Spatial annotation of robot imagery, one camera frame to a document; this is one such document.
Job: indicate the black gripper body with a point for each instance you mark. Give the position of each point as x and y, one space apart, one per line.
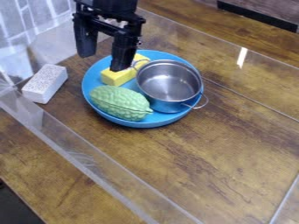
122 10

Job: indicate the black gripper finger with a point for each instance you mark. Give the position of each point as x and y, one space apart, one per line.
86 38
124 51

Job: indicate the blue round tray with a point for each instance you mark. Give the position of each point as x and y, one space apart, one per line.
92 81

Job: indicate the yellow butter block toy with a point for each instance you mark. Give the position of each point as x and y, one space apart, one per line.
120 78

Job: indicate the small steel pot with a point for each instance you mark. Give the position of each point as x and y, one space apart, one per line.
172 85

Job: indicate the green bumpy gourd toy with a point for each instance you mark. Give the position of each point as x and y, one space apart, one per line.
121 102

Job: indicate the white speckled block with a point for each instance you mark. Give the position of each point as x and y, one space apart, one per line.
45 84

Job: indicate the dark baseboard strip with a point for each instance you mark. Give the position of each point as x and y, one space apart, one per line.
280 23

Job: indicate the clear acrylic enclosure wall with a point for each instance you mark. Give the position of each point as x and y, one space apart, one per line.
221 167

